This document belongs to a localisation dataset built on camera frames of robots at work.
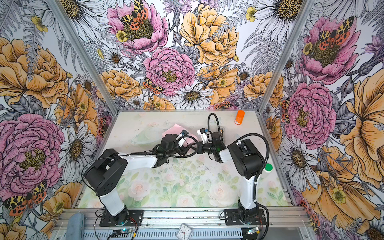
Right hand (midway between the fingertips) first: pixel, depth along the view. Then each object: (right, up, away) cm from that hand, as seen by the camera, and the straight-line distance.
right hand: (190, 149), depth 93 cm
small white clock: (-2, -34, -24) cm, 41 cm away
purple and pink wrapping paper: (-9, +11, +10) cm, 18 cm away
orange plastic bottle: (+34, +20, +16) cm, 43 cm away
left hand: (-3, +4, 0) cm, 5 cm away
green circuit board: (-30, -34, -21) cm, 50 cm away
